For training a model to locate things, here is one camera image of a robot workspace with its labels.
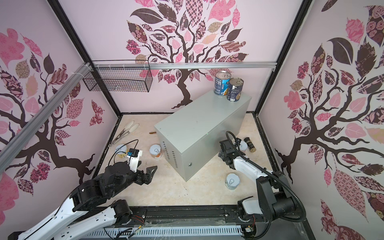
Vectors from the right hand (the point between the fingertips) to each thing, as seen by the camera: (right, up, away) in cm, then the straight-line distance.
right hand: (229, 152), depth 91 cm
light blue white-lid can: (-2, -14, -12) cm, 18 cm away
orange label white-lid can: (-47, +1, +1) cm, 47 cm away
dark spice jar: (+16, +2, +6) cm, 17 cm away
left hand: (-44, -3, -23) cm, 49 cm away
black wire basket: (-71, +50, +3) cm, 87 cm away
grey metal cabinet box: (-24, +11, -28) cm, 39 cm away
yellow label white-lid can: (-67, +2, 0) cm, 67 cm away
